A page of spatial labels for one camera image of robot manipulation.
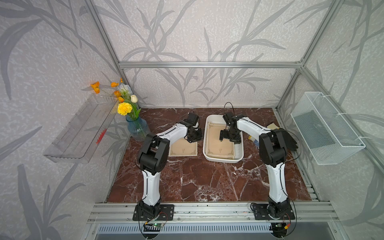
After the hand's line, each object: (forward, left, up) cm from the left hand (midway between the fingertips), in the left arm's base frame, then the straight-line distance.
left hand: (203, 138), depth 96 cm
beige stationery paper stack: (-6, -14, -4) cm, 16 cm away
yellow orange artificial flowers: (+3, +41, +25) cm, 48 cm away
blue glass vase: (+3, +41, +7) cm, 42 cm away
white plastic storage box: (-6, -23, -3) cm, 24 cm away
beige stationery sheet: (-4, +14, -6) cm, 16 cm away
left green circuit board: (-47, +24, -8) cm, 53 cm away
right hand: (+1, -15, -3) cm, 16 cm away
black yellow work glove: (+3, -57, -6) cm, 57 cm away
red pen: (-16, +46, +26) cm, 55 cm away
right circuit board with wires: (-48, -37, -7) cm, 61 cm away
